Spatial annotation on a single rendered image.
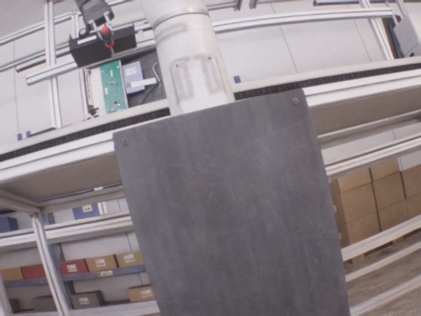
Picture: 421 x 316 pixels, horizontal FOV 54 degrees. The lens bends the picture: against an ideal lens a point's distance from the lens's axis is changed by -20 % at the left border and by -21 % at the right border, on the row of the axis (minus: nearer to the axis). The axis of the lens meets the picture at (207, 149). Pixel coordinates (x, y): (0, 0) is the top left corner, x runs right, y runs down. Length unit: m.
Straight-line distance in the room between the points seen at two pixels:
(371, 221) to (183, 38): 4.11
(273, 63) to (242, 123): 5.19
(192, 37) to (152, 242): 0.30
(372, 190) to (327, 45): 2.18
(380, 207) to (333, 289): 4.14
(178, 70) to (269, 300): 0.34
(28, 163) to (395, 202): 4.13
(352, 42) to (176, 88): 5.63
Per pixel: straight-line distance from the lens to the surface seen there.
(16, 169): 1.10
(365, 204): 4.67
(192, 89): 0.68
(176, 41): 0.71
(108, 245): 5.37
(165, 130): 0.60
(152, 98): 1.30
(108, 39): 1.10
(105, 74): 1.32
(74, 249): 5.45
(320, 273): 0.60
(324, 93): 1.14
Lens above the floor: 0.70
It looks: 9 degrees up
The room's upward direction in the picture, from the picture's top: 14 degrees counter-clockwise
